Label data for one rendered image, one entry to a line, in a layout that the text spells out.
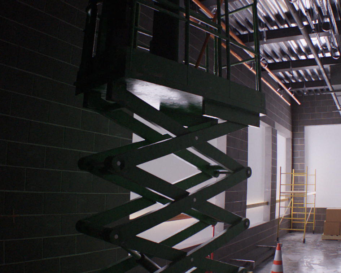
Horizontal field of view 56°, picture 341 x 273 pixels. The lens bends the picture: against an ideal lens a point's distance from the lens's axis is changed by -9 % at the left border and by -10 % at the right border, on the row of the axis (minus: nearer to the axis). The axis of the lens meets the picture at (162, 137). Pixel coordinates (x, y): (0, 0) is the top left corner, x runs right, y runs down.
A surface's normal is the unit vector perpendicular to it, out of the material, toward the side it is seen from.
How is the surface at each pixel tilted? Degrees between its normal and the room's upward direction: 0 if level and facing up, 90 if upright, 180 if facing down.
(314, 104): 90
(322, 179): 90
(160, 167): 90
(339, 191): 90
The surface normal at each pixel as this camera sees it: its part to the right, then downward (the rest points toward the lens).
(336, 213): -0.55, -0.12
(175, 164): 0.83, -0.04
